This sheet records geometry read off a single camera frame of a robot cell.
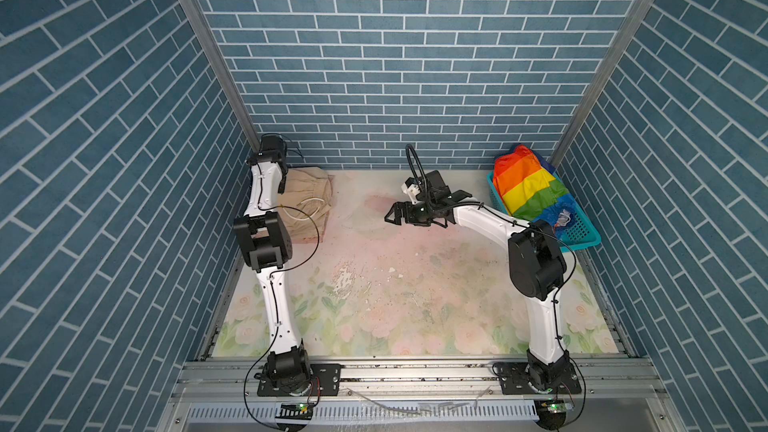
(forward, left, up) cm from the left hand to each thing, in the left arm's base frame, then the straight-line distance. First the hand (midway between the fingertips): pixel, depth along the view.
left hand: (260, 186), depth 99 cm
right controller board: (-62, -83, -13) cm, 104 cm away
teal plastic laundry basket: (-16, -106, -6) cm, 107 cm away
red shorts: (0, -92, -1) cm, 92 cm away
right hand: (-12, -44, -1) cm, 46 cm away
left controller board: (-60, -20, -16) cm, 66 cm away
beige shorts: (-3, -15, -4) cm, 16 cm away
